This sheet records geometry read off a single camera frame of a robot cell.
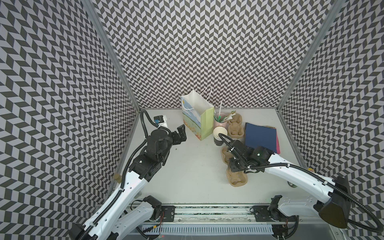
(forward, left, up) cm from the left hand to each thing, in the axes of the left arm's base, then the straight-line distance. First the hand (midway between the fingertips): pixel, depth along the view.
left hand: (176, 128), depth 70 cm
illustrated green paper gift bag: (+13, -11, -5) cm, 18 cm away
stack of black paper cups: (+8, -22, -23) cm, 33 cm away
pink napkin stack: (+5, -60, -25) cm, 65 cm away
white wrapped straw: (+27, -25, -16) cm, 40 cm away
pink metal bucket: (+19, -28, -21) cm, 40 cm away
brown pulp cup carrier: (-17, -31, -22) cm, 42 cm away
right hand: (-13, -29, -19) cm, 37 cm away
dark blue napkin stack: (+15, -50, -29) cm, 60 cm away
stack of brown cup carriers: (+18, -36, -26) cm, 48 cm away
